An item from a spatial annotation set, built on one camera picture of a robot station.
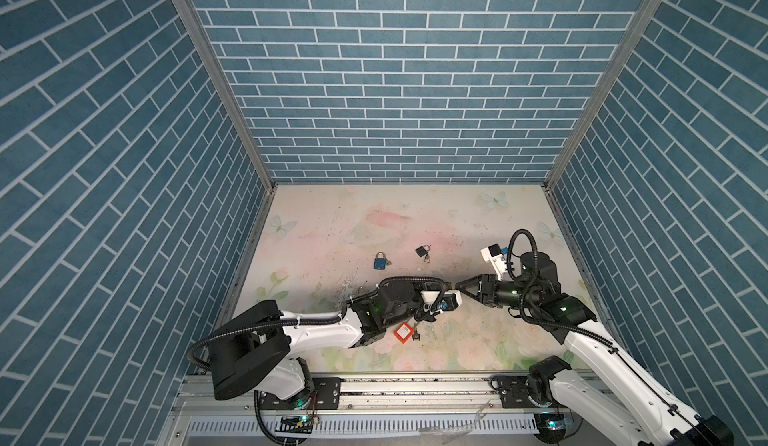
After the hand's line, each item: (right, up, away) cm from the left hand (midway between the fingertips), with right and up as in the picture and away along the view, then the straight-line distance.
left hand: (449, 285), depth 75 cm
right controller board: (+24, -32, -5) cm, 40 cm away
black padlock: (-4, +6, +26) cm, 27 cm away
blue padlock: (-19, +2, +21) cm, 29 cm away
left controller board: (-38, -33, -4) cm, 51 cm away
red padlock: (-11, -15, +7) cm, 20 cm away
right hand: (+1, +1, -3) cm, 3 cm away
